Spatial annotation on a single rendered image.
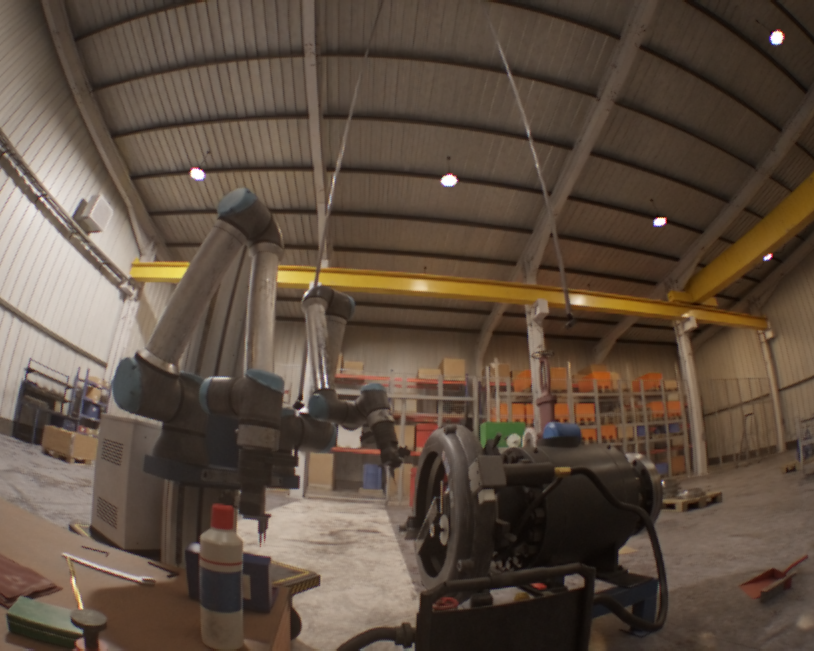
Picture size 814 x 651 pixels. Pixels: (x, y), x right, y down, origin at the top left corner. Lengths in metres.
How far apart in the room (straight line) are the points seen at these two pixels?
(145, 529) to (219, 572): 1.01
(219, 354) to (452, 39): 7.45
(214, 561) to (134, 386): 0.62
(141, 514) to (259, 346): 0.85
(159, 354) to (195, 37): 8.49
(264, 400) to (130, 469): 0.83
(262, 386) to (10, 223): 8.90
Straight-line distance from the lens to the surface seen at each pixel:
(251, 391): 0.79
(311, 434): 1.59
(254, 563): 0.72
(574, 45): 8.63
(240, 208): 1.11
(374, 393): 1.31
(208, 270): 1.09
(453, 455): 1.33
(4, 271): 9.38
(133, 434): 1.48
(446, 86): 8.52
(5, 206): 9.37
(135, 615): 0.71
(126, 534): 1.52
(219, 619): 0.60
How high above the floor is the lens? 0.77
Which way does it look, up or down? 23 degrees up
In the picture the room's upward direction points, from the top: 2 degrees clockwise
